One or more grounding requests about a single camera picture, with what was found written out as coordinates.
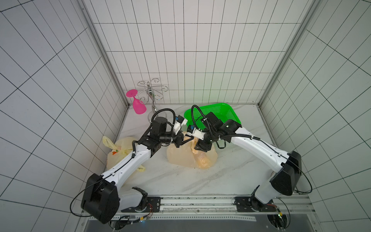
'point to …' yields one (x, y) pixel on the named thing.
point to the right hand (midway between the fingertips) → (197, 138)
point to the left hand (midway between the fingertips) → (190, 140)
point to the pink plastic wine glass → (139, 107)
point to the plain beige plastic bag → (187, 155)
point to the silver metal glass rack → (154, 91)
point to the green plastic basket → (222, 111)
